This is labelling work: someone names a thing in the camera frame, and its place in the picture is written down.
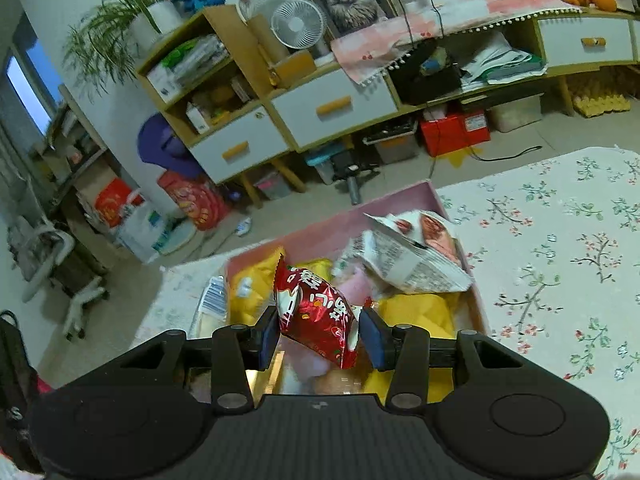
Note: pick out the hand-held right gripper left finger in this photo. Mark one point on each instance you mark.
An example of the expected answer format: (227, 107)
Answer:
(270, 337)

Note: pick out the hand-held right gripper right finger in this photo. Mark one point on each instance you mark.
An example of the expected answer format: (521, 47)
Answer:
(374, 337)

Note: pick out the yellow triangular snack packet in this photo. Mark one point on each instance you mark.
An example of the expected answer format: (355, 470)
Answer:
(415, 330)

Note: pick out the red and white snack packet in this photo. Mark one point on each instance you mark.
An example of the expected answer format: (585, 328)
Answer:
(312, 315)

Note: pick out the pink zip bag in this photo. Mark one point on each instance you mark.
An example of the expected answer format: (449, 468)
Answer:
(357, 282)

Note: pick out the clear white blue-label packet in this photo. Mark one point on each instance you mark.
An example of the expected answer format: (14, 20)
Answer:
(215, 295)

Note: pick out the large white nut snack packet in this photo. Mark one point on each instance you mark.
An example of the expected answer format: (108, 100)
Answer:
(415, 265)

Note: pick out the yellow blue-label snack packet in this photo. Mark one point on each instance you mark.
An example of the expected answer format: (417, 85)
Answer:
(320, 267)

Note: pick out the pink and silver box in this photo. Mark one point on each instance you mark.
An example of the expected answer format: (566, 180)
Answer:
(350, 215)

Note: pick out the pink stool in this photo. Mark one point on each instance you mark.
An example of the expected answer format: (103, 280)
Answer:
(45, 387)

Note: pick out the grey office chair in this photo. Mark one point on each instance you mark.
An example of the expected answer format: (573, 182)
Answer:
(55, 265)

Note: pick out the clear storage box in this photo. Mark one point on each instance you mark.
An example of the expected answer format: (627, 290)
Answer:
(272, 185)

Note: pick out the red gift bag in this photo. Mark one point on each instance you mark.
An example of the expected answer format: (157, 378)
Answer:
(197, 200)

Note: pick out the white plastic sack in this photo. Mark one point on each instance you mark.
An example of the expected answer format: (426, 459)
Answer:
(145, 232)

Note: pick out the black metal stand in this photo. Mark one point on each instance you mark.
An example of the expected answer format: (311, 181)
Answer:
(352, 170)

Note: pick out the teal lid container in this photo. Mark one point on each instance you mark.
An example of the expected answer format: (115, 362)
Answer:
(322, 162)

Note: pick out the floral tablecloth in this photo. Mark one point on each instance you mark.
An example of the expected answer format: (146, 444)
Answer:
(550, 260)

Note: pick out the black keyboard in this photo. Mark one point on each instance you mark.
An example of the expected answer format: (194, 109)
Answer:
(390, 132)

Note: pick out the red and orange sack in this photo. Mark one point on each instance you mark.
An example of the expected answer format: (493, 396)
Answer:
(112, 205)

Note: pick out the purple plush toy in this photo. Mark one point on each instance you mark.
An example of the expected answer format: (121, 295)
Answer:
(162, 142)

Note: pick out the red cardboard box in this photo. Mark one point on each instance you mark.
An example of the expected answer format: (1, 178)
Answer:
(452, 127)

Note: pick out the small white carton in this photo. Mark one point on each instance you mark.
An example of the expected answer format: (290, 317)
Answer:
(197, 117)

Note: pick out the black box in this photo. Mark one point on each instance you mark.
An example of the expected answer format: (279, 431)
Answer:
(425, 77)

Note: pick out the wooden bookshelf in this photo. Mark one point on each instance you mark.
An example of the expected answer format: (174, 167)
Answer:
(70, 140)

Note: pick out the white plastic storage bin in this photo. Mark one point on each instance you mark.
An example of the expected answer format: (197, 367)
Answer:
(515, 110)

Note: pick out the brown cardboard box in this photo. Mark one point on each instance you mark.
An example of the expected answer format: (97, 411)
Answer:
(292, 67)

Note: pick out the white box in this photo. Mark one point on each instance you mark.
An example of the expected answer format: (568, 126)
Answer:
(162, 82)

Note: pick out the low wooden cabinet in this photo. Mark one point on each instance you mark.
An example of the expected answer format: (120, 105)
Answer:
(505, 91)

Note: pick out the stack of newspapers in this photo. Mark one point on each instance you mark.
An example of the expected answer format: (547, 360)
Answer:
(192, 60)

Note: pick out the folded clothes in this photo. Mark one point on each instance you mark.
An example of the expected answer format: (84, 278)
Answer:
(500, 65)

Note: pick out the window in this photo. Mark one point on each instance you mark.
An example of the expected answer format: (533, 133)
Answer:
(27, 87)

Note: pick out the white desk fan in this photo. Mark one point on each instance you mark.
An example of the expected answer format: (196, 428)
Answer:
(299, 25)

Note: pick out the pink table runner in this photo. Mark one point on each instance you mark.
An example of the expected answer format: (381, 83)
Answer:
(440, 20)

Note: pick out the yellow egg tray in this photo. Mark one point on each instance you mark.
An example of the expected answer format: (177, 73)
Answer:
(600, 102)

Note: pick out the tall wooden shelf cabinet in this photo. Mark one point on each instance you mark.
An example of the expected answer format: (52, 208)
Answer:
(210, 14)

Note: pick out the white round fan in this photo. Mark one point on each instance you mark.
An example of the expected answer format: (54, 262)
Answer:
(260, 0)

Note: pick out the green potted plant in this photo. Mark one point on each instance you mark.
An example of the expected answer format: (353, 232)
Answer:
(125, 15)

